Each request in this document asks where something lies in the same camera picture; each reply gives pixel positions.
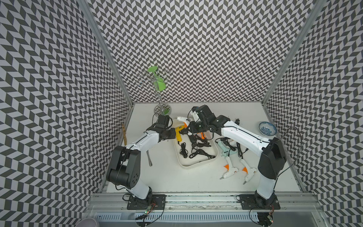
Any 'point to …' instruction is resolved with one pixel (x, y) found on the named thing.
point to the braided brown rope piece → (125, 138)
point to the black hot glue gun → (193, 139)
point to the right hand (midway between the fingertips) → (189, 129)
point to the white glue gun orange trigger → (231, 170)
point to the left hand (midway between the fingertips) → (173, 134)
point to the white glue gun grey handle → (185, 120)
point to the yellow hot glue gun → (177, 129)
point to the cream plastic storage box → (193, 150)
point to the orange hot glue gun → (203, 136)
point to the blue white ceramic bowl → (267, 128)
